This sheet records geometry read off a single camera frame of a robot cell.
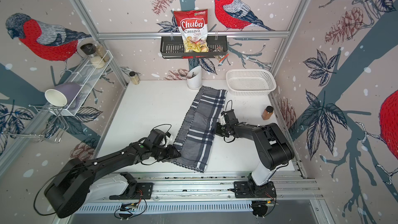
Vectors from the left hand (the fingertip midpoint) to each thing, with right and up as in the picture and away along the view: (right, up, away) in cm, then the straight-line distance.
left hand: (181, 154), depth 81 cm
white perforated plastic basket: (+50, +42, +41) cm, 77 cm away
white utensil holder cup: (+6, +43, +26) cm, 51 cm away
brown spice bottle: (+52, +21, +12) cm, 57 cm away
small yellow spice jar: (-41, +45, +36) cm, 71 cm away
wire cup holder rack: (-52, +22, -21) cm, 60 cm away
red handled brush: (+24, +52, +9) cm, 58 cm away
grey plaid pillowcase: (+7, +4, +9) cm, 12 cm away
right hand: (+18, +10, +14) cm, 25 cm away
